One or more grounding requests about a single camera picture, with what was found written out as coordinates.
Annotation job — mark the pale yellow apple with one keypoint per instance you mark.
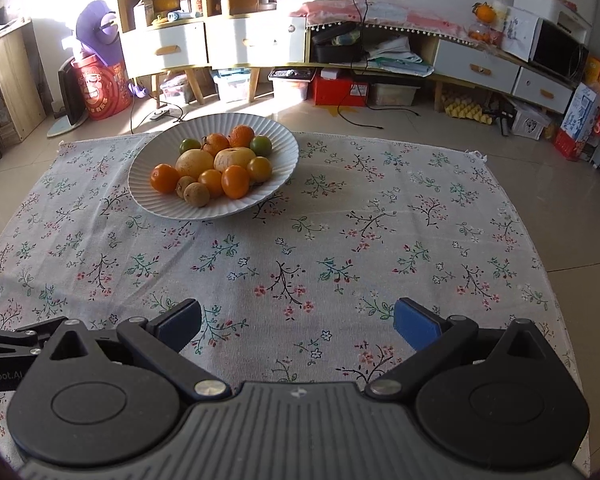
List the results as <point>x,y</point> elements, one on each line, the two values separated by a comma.
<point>235,157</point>

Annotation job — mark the clear box with black lid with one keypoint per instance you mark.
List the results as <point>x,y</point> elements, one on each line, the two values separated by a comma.
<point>290,87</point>

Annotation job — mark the tall wooden shelf cabinet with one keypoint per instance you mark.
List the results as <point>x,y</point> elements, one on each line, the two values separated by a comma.
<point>180,45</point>

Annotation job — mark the black hand tool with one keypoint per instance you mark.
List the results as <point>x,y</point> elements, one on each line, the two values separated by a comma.
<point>500,117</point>

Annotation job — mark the red paper bag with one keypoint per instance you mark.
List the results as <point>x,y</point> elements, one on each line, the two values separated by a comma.
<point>102,90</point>

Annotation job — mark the pile of papers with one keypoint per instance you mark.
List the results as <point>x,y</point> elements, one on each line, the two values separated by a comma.
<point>397,55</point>

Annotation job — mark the green lime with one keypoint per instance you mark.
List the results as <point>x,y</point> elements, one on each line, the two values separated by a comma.
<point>260,145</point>

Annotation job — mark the small white printed box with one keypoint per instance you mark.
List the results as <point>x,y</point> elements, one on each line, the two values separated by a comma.
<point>529,122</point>

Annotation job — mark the yellow egg trays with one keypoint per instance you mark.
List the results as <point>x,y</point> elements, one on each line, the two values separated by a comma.
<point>467,110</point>

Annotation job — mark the small smooth orange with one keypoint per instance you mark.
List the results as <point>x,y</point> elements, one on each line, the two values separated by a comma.
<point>164,178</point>
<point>211,182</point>

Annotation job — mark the brown longan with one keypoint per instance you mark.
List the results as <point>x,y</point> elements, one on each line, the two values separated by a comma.
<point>198,195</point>
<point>184,184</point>

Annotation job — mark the clear bag of small oranges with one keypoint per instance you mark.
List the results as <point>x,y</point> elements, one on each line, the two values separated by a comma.
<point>480,34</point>

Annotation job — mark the greenish yellow citrus fruit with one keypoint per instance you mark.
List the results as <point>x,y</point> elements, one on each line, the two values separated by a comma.
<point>259,169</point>

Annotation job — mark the cardboard box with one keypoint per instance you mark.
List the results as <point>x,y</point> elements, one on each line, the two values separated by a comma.
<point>245,4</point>

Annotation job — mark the wooden side cabinet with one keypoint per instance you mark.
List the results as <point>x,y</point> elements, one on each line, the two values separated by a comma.
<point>15,85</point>

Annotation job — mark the white foam box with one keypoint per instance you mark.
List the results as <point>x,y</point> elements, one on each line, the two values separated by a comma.
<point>550,5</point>

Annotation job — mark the purple plush toy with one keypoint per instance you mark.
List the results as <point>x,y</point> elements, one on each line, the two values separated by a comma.
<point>100,30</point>

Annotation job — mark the black case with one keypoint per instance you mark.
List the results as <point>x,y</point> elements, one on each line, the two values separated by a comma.
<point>335,50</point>

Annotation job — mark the small green citrus fruit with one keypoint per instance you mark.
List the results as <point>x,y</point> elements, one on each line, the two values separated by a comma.
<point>189,145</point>

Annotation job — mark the pink fringed cloth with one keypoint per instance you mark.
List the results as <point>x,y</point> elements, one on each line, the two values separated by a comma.
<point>405,17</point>

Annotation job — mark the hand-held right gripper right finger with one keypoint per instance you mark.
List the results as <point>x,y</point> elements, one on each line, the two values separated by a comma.
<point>417,327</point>

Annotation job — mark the red box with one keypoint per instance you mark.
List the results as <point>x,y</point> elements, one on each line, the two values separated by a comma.
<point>337,91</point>

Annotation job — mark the round yellow pear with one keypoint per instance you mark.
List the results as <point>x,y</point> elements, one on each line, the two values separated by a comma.
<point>194,162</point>

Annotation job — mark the white ribbed plate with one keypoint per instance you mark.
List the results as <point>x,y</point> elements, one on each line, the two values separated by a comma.
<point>275,170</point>

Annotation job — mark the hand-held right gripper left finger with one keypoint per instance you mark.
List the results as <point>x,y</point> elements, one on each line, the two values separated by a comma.
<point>177,322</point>

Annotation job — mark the black flat panel on stand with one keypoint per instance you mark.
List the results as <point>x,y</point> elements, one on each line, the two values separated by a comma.
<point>70,95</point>

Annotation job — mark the clear storage box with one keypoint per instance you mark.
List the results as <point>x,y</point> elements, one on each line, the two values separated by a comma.
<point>394,95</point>

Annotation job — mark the white floor power strip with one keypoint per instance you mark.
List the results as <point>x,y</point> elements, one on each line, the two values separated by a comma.
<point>160,113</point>

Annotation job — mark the orange fruit ornament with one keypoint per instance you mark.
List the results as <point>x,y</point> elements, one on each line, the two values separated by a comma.
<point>484,12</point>

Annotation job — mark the black microwave oven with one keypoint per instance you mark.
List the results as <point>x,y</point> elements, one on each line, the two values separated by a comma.
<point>557,52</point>

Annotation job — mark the floral tablecloth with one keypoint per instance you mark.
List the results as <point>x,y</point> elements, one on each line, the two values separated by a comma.
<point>355,240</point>

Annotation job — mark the blue and white carton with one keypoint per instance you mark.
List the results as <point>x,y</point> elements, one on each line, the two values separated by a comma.
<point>580,110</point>

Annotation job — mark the mandarin orange with stem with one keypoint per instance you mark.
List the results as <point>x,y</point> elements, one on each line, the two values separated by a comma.
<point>216,144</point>

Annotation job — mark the low wooden drawer cabinet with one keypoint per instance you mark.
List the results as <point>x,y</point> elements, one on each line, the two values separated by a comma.
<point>475,67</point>

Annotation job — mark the white drawing card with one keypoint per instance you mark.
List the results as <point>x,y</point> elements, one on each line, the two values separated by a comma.
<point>519,32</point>

